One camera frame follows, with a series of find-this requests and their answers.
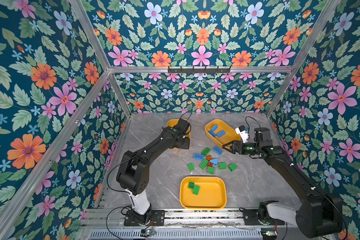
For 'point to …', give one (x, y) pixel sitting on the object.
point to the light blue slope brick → (215, 161)
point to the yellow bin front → (212, 193)
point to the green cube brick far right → (232, 167)
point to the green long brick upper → (206, 151)
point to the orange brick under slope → (210, 164)
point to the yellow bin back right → (231, 135)
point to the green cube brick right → (222, 165)
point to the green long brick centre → (203, 164)
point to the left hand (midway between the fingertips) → (186, 141)
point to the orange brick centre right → (209, 157)
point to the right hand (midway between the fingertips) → (227, 146)
